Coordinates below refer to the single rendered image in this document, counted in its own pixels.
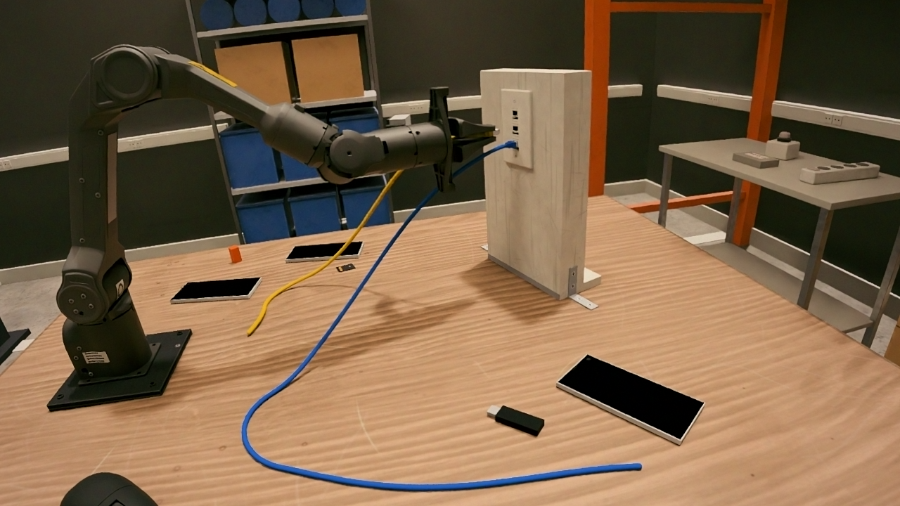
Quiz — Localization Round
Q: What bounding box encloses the light wood board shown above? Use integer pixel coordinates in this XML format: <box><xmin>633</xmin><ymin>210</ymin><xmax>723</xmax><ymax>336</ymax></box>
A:
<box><xmin>480</xmin><ymin>69</ymin><xmax>601</xmax><ymax>300</ymax></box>

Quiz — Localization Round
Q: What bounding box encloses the small orange block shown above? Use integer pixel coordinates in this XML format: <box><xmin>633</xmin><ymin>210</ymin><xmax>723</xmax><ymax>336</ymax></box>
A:
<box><xmin>229</xmin><ymin>245</ymin><xmax>242</xmax><ymax>264</ymax></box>

